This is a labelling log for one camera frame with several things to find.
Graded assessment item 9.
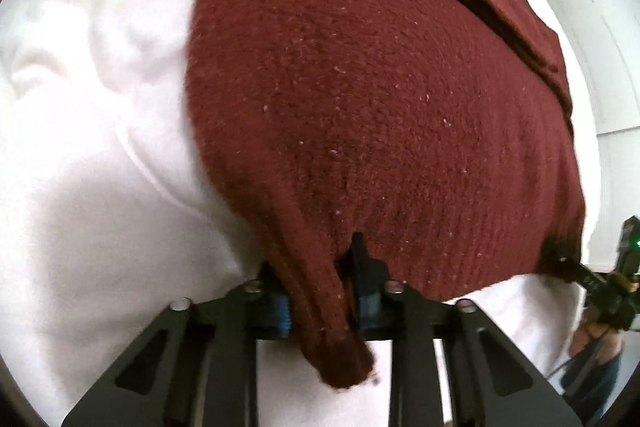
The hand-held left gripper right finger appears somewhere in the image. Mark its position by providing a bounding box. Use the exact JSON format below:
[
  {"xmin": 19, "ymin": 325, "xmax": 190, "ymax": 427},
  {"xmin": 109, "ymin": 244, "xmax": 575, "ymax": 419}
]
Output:
[{"xmin": 345, "ymin": 232, "xmax": 583, "ymax": 427}]

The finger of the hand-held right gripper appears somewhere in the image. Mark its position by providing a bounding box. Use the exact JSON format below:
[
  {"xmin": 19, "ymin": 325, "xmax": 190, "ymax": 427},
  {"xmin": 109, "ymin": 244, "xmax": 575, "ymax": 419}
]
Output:
[{"xmin": 547, "ymin": 252, "xmax": 608, "ymax": 295}]

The dark red knit sweater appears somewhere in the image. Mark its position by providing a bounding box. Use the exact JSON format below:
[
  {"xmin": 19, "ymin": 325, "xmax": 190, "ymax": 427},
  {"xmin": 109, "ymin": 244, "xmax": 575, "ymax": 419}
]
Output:
[{"xmin": 185, "ymin": 0, "xmax": 588, "ymax": 390}]

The person's right hand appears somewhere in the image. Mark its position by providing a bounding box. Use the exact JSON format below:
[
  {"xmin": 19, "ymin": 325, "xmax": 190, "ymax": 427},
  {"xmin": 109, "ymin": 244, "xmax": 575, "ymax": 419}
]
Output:
[{"xmin": 570, "ymin": 319, "xmax": 626, "ymax": 358}]

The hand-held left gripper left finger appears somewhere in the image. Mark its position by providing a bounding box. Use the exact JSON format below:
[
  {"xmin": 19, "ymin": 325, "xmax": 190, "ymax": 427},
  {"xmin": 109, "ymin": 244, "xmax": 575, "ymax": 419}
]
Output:
[{"xmin": 61, "ymin": 264, "xmax": 293, "ymax": 427}]

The white panelled wardrobe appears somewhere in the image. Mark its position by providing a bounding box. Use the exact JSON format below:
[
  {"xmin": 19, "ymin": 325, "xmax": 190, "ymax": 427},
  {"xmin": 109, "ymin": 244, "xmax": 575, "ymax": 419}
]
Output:
[{"xmin": 502, "ymin": 0, "xmax": 640, "ymax": 258}]

